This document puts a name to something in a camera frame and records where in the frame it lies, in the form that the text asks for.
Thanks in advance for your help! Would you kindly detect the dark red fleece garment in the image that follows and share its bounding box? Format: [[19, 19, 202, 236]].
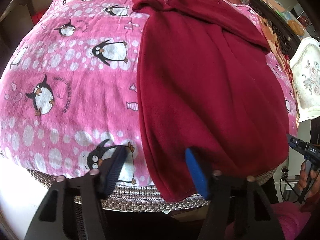
[[132, 0, 289, 202]]

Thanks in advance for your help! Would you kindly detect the person's right hand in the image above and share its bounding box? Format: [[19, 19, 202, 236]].
[[297, 161, 320, 198]]

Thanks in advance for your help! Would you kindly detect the white floral embroidered cushion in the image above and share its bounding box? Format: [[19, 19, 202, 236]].
[[290, 37, 320, 122]]

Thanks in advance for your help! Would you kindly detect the dark carved wooden headboard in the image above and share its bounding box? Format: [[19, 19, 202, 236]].
[[249, 0, 300, 59]]

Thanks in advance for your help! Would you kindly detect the pink penguin print blanket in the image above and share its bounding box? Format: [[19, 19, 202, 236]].
[[1, 0, 297, 186]]

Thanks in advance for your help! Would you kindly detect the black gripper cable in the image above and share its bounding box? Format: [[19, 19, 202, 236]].
[[280, 172, 320, 204]]

